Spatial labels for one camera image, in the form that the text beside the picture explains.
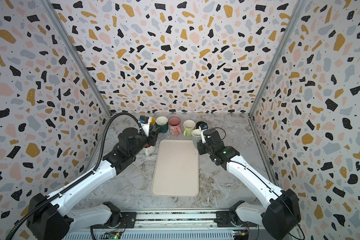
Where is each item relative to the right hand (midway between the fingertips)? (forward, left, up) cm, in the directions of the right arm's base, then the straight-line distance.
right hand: (199, 138), depth 80 cm
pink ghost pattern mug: (+21, +16, -13) cm, 30 cm away
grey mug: (+2, +1, -1) cm, 2 cm away
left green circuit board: (-41, +41, -21) cm, 62 cm away
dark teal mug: (+22, +25, -13) cm, 35 cm away
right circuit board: (-41, -19, -23) cm, 50 cm away
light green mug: (+23, +6, -17) cm, 29 cm away
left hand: (+1, +22, +9) cm, 24 cm away
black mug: (+22, -2, -14) cm, 26 cm away
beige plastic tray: (-10, +13, -22) cm, 27 cm away
